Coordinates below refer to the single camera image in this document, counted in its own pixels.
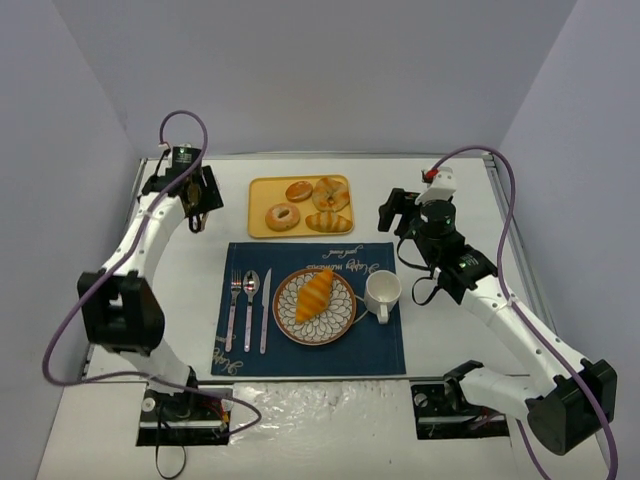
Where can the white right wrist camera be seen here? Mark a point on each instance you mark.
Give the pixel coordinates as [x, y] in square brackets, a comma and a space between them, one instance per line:
[440, 185]

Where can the silver fork pink handle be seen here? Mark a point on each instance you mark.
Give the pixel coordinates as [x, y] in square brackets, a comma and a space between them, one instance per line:
[235, 289]

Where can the yellow plastic tray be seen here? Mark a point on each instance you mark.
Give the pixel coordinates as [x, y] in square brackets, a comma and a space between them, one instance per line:
[268, 191]

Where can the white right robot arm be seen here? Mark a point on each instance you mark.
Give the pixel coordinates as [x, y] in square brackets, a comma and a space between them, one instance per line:
[568, 397]

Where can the white ceramic cup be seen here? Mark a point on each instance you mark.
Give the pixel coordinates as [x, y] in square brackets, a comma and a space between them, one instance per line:
[382, 292]

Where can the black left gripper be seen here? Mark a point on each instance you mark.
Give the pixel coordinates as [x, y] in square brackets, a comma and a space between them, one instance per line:
[203, 190]

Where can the blue cloth placemat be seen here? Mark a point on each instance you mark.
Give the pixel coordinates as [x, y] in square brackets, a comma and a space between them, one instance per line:
[366, 349]

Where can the aluminium frame rail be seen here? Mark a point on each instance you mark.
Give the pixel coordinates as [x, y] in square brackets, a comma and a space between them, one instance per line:
[533, 291]

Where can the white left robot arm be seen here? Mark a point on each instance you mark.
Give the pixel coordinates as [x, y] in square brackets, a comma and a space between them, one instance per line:
[122, 314]

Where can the large orange striped croissant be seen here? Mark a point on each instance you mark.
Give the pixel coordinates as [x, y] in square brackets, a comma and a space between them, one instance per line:
[313, 297]

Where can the curled brown croissant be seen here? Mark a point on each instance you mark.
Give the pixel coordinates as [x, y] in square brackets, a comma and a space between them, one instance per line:
[330, 195]

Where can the sugared ring donut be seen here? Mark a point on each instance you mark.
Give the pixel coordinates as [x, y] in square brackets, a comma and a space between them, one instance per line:
[282, 217]

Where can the small striped croissant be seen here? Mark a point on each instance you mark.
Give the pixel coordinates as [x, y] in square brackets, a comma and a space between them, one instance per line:
[328, 222]

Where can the round glazed bun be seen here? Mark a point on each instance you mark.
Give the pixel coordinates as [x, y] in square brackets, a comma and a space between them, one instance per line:
[299, 191]

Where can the silver spoon pink handle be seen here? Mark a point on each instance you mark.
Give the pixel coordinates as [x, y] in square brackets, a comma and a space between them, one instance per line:
[250, 285]

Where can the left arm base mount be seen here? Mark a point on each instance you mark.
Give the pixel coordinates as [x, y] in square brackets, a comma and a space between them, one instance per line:
[192, 420]

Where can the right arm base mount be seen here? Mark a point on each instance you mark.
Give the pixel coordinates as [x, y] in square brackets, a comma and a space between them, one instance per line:
[436, 418]

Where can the silver knife pink handle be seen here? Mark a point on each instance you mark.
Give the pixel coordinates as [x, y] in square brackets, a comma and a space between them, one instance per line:
[266, 297]

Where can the floral patterned ceramic plate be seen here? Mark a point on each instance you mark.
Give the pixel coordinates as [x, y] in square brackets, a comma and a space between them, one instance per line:
[324, 328]

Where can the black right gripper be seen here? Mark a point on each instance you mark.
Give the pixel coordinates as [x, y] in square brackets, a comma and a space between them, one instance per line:
[393, 209]

